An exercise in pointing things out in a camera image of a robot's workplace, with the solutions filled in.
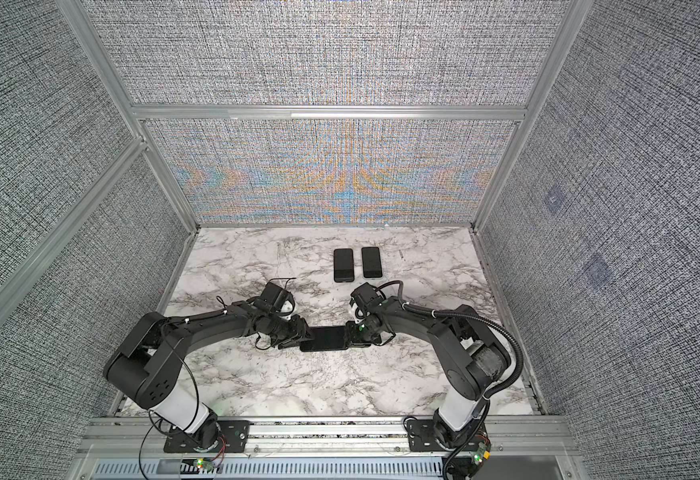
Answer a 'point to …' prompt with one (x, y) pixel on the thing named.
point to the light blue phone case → (371, 259)
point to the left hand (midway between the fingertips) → (310, 340)
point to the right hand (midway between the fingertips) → (348, 345)
